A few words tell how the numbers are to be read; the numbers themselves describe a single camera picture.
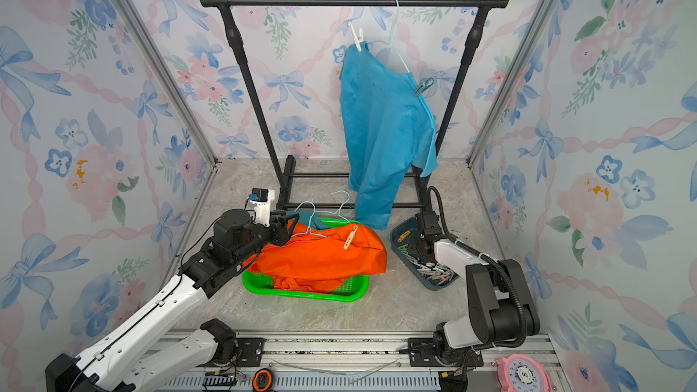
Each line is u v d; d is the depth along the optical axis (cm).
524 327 41
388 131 71
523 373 68
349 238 82
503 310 44
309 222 84
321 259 81
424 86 58
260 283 85
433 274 87
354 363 73
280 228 64
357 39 73
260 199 62
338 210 92
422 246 68
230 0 57
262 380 68
